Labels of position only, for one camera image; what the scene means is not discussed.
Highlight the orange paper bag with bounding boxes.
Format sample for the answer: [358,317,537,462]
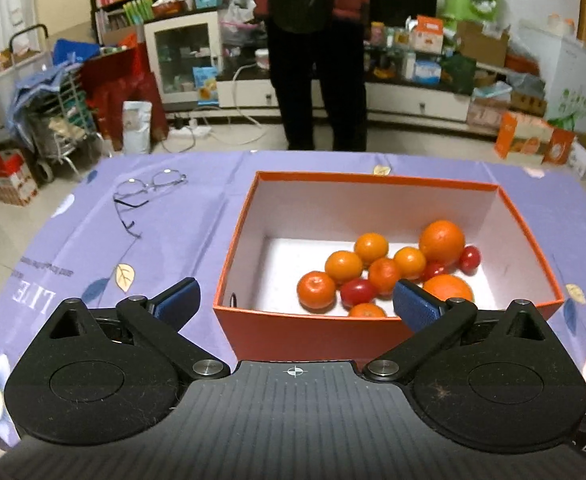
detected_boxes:
[543,127,576,165]

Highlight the small mandarin orange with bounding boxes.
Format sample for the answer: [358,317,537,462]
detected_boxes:
[325,250,364,283]
[349,303,387,318]
[393,246,427,280]
[297,271,337,309]
[368,257,403,296]
[354,232,390,266]

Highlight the white glass-door cabinet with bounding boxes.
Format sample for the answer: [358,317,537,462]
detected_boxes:
[143,10,222,106]

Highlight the white television stand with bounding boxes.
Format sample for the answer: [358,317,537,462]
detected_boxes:
[216,67,474,123]

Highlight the large orange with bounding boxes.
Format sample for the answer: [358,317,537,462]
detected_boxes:
[423,274,474,306]
[419,220,466,265]

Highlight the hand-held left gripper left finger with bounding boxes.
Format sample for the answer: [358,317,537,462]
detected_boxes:
[28,277,231,381]

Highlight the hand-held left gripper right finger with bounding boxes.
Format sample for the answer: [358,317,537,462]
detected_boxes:
[363,280,561,381]

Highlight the red gift bag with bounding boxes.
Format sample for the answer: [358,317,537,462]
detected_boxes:
[78,45,169,151]

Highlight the orange white carton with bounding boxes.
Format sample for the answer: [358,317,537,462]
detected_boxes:
[413,16,444,55]

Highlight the orange fruit carton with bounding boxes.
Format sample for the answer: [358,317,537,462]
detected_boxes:
[495,112,554,161]

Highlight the dark green bag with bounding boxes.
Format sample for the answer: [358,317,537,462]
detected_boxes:
[440,54,477,95]

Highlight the wire-frame eyeglasses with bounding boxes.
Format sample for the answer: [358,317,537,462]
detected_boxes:
[113,170,188,238]

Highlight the brown cardboard box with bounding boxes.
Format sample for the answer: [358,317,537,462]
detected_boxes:
[457,21,511,68]

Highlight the wire shopping trolley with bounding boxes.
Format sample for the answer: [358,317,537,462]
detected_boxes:
[8,25,99,183]

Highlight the white pouch bag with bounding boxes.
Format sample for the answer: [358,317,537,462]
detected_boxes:
[122,101,153,155]

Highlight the white cable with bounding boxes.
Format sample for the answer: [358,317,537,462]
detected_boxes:
[160,65,269,153]

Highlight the purple floral tablecloth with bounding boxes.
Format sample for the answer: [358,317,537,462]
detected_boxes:
[0,150,586,448]

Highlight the orange cardboard box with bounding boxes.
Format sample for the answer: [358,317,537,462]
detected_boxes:
[213,171,565,361]

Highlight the blue white tissue box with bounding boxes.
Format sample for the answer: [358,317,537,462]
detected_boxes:
[414,60,442,84]

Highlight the blue snack bag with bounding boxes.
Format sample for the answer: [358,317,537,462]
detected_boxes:
[193,66,219,106]

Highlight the red white carton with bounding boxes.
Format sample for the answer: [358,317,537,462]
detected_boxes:
[0,149,39,206]

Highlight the clear plastic bin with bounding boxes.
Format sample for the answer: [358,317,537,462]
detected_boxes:
[470,82,514,126]

